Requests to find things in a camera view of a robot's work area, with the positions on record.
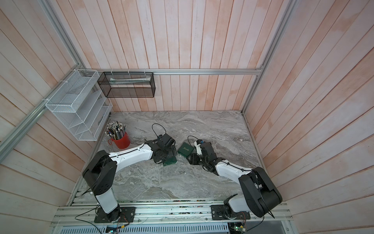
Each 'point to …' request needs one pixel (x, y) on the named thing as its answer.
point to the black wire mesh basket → (127, 84)
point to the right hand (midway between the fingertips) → (189, 156)
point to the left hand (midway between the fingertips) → (169, 156)
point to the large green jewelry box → (185, 149)
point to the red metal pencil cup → (122, 143)
